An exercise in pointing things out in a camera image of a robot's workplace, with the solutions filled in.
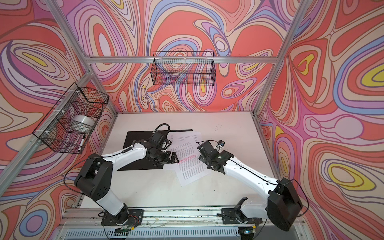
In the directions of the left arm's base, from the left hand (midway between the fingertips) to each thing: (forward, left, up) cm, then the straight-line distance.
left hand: (174, 160), depth 88 cm
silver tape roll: (+6, +42, +28) cm, 51 cm away
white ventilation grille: (-35, +6, -6) cm, 36 cm away
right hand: (-2, -20, +5) cm, 20 cm away
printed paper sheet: (-2, -9, -5) cm, 11 cm away
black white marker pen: (-1, +44, +20) cm, 48 cm away
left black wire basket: (+9, +53, +24) cm, 59 cm away
